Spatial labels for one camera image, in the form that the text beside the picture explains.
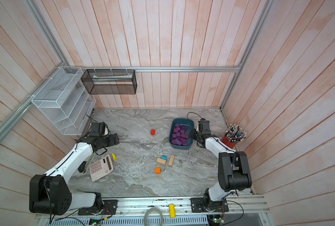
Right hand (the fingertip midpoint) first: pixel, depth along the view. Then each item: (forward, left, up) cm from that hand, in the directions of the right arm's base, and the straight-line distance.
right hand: (191, 131), depth 96 cm
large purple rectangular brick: (-1, +5, -4) cm, 6 cm away
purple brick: (+3, +11, -3) cm, 12 cm away
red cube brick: (+4, +28, -7) cm, 29 cm away
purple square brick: (+4, +9, -3) cm, 10 cm away
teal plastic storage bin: (0, +8, -3) cm, 9 cm away
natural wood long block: (-18, +14, -7) cm, 24 cm away
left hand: (-11, +51, +4) cm, 53 cm away
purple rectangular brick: (+8, +10, -3) cm, 13 cm away
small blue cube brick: (-17, +19, -7) cm, 26 cm away
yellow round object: (-18, +52, -5) cm, 55 cm away
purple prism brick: (-8, +5, -3) cm, 10 cm away
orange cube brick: (-25, +22, -7) cm, 35 cm away
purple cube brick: (+3, +6, -4) cm, 8 cm away
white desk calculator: (-25, +58, -5) cm, 63 cm away
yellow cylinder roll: (-46, +14, -6) cm, 48 cm away
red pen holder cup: (-6, -25, +6) cm, 26 cm away
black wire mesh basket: (+34, +61, +17) cm, 72 cm away
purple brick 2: (-6, +12, -4) cm, 14 cm away
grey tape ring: (-46, +23, -5) cm, 52 cm away
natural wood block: (-20, +21, -6) cm, 29 cm away
